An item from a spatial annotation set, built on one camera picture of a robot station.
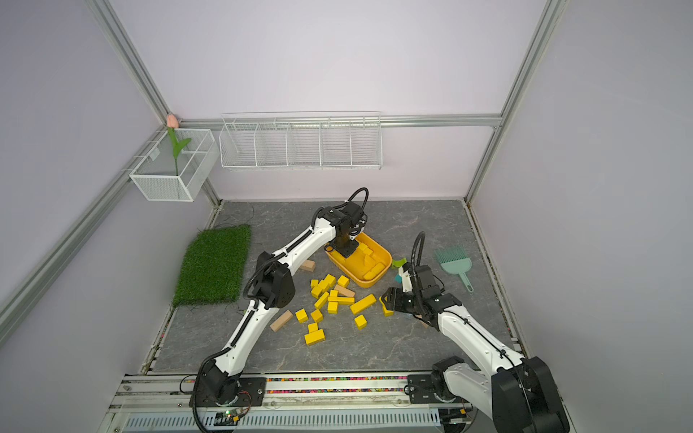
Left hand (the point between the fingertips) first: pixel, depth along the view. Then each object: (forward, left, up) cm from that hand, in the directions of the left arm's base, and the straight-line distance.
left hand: (347, 250), depth 98 cm
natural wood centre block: (-14, +2, -4) cm, 15 cm away
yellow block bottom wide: (-28, +11, -3) cm, 31 cm away
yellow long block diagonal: (-19, -4, -4) cm, 20 cm away
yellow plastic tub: (-4, -7, -5) cm, 9 cm away
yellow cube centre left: (-22, +16, -3) cm, 27 cm away
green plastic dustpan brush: (-4, -41, -5) cm, 41 cm away
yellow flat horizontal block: (-17, +3, -3) cm, 18 cm away
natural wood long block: (-23, +22, -4) cm, 32 cm away
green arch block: (-4, -19, -4) cm, 20 cm away
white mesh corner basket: (+18, +61, +25) cm, 68 cm away
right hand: (-19, -13, 0) cm, 23 cm away
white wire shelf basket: (+35, +14, +24) cm, 45 cm away
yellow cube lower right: (-23, -11, -2) cm, 26 cm away
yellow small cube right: (-25, -3, -3) cm, 26 cm away
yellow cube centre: (-22, +11, -3) cm, 25 cm away
